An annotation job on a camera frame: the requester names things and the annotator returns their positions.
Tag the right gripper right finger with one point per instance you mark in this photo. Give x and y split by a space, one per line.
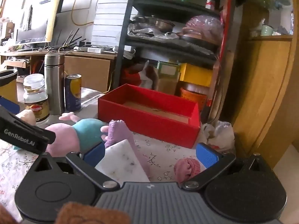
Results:
215 164

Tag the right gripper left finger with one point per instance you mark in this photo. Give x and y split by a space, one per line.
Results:
85 164

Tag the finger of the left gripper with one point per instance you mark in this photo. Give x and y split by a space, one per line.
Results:
23 135
9 105

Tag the cream plush toy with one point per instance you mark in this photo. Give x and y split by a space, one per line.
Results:
27 116

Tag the pink pig plush toy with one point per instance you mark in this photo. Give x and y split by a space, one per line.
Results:
82 136

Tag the pink knitted hat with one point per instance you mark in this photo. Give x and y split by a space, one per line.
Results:
186 168

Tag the purple knitted cloth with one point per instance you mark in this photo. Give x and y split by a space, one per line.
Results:
117 131

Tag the glass coffee jar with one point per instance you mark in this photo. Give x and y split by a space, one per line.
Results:
35 96

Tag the white foam block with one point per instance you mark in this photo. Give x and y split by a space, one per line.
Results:
121 164

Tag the red cardboard box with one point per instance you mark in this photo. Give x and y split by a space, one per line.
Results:
151 113

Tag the floral table cloth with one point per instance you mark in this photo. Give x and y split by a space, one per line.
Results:
160 155

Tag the stainless steel thermos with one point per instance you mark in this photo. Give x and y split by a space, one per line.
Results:
54 82

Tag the orange plastic basket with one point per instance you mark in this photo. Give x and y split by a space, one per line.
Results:
193 92

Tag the yellow blue drink can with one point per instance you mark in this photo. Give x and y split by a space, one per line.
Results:
73 86

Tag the computer monitor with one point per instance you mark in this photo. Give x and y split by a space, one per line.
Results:
40 27

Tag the brown cardboard box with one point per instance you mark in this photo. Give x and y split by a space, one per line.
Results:
166 85

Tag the wooden desk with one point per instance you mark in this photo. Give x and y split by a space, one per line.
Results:
96 69

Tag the yellow box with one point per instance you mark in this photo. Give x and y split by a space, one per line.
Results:
195 75

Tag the green white carton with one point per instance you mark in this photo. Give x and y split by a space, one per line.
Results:
166 69

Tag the red white plastic bag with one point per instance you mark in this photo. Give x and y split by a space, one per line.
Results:
142 75

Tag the black metal shelf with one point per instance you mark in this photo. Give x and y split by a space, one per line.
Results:
181 11

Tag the wooden cabinet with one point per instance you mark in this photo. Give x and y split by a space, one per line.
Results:
265 118

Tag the pink wrapped bowl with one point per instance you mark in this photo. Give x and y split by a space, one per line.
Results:
202 29

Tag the metal pot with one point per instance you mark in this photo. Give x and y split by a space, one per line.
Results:
145 22

